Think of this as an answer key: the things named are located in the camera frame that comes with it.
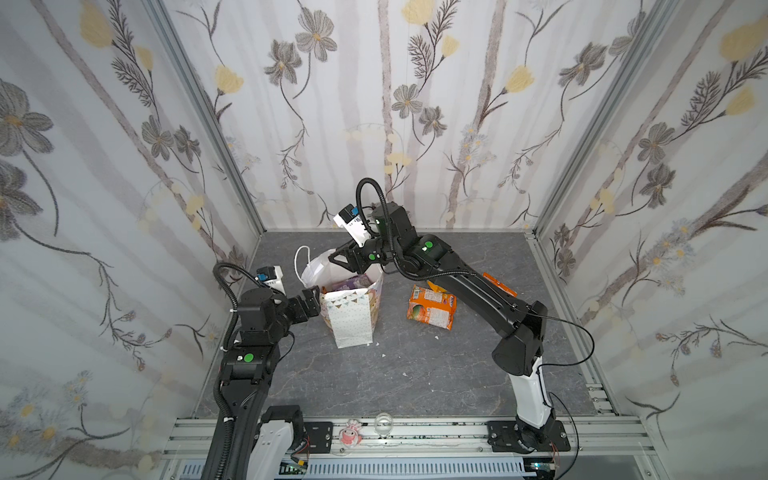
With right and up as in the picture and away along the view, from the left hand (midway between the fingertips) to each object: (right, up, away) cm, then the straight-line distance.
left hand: (299, 283), depth 73 cm
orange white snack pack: (+61, -3, +28) cm, 67 cm away
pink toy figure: (+13, -37, -2) cm, 40 cm away
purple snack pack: (+12, -1, +17) cm, 21 cm away
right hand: (+9, +10, -6) cm, 14 cm away
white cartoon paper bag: (+12, -5, +1) cm, 13 cm away
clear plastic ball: (+21, -37, +4) cm, 43 cm away
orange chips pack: (+37, -9, +22) cm, 44 cm away
